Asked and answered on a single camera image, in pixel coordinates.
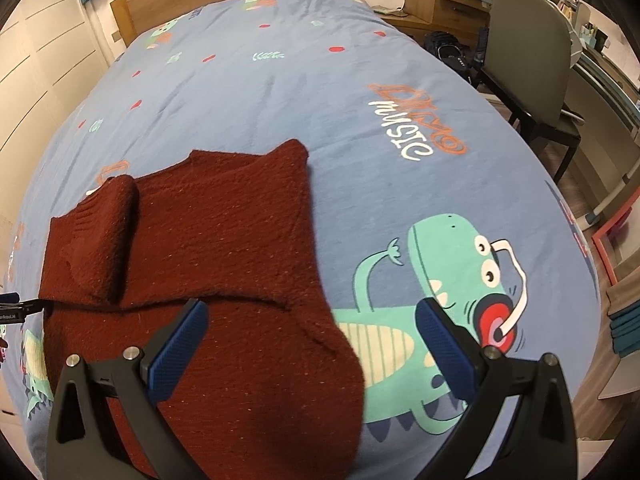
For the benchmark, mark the stack of teal folded clothes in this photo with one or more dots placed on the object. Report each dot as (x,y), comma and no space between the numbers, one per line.
(625,329)

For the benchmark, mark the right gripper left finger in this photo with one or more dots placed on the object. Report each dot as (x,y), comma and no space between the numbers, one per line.
(105,422)

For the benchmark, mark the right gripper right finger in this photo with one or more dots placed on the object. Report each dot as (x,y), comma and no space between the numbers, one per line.
(518,422)

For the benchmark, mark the black backpack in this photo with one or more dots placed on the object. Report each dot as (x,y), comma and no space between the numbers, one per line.
(449,50)

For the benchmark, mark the grey office chair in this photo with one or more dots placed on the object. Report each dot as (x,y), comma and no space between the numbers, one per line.
(527,67)

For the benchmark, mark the wooden desk cabinet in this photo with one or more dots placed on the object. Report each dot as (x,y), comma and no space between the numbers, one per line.
(462,18)

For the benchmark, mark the blue dinosaur print bedsheet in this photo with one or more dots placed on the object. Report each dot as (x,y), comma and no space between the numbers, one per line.
(418,189)

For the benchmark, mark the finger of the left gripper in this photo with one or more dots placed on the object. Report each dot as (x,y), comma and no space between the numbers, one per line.
(15,311)

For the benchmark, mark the dark red knit sweater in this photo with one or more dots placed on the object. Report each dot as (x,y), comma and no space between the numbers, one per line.
(274,390)

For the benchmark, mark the cream wardrobe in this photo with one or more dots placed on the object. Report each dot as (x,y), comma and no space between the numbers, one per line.
(52,55)

